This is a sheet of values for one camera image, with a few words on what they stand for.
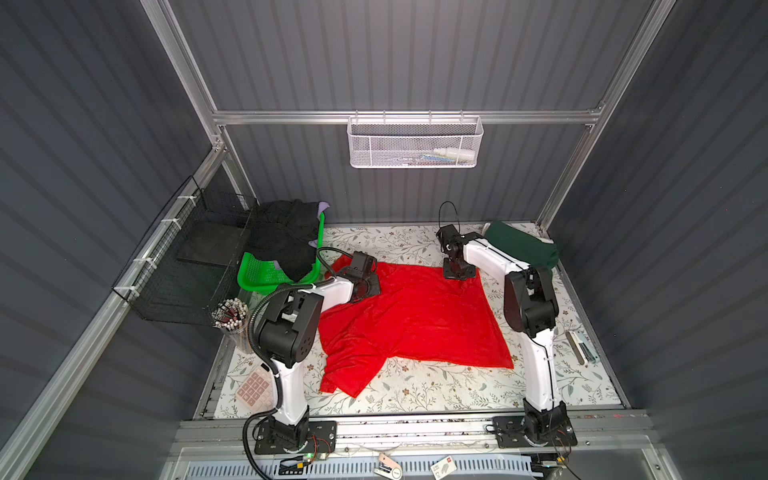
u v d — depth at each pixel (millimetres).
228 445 738
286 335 518
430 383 824
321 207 1119
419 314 963
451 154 911
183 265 725
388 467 679
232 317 754
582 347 863
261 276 1047
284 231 1071
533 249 1088
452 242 812
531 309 588
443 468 687
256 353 501
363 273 797
